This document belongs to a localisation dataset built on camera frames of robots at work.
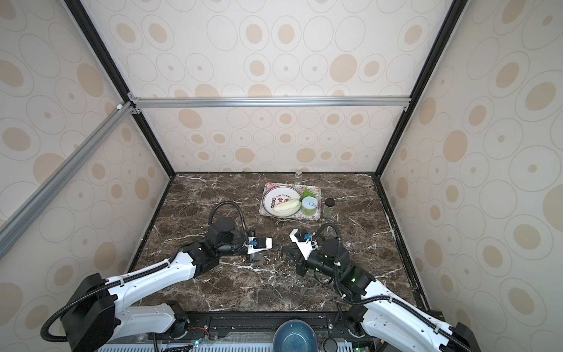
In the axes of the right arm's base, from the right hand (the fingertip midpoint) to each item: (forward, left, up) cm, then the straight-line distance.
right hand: (291, 246), depth 73 cm
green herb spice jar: (+25, -15, -12) cm, 32 cm away
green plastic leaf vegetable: (+31, -5, -9) cm, 33 cm away
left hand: (-1, +3, +2) cm, 4 cm away
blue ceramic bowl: (-23, -2, -18) cm, 29 cm away
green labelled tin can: (+27, -7, -13) cm, 31 cm away
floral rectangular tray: (+42, -3, -17) cm, 45 cm away
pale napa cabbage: (+26, +3, -13) cm, 29 cm away
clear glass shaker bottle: (+45, -1, -13) cm, 47 cm away
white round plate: (+37, +9, -17) cm, 41 cm away
